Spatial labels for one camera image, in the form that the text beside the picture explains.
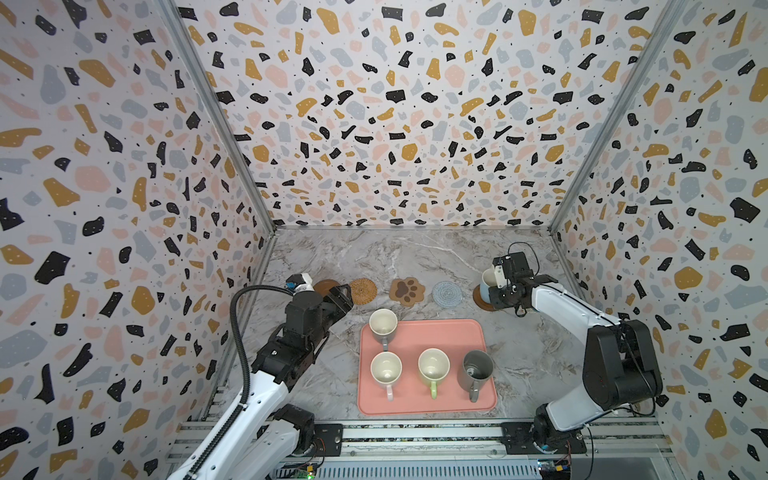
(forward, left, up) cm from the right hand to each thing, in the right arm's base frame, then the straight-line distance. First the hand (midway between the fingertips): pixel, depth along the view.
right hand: (496, 290), depth 93 cm
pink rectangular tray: (-29, +26, -11) cm, 41 cm away
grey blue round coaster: (+4, +14, -10) cm, 17 cm away
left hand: (-10, +44, +16) cm, 48 cm away
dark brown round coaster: (+2, +4, -8) cm, 9 cm away
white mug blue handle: (+2, +3, +2) cm, 4 cm away
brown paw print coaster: (+5, +27, -9) cm, 29 cm away
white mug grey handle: (-10, +35, -5) cm, 37 cm away
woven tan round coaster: (+4, +43, -9) cm, 44 cm away
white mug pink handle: (-22, +33, -6) cm, 40 cm away
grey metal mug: (-22, +8, -5) cm, 24 cm away
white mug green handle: (-22, +20, -6) cm, 30 cm away
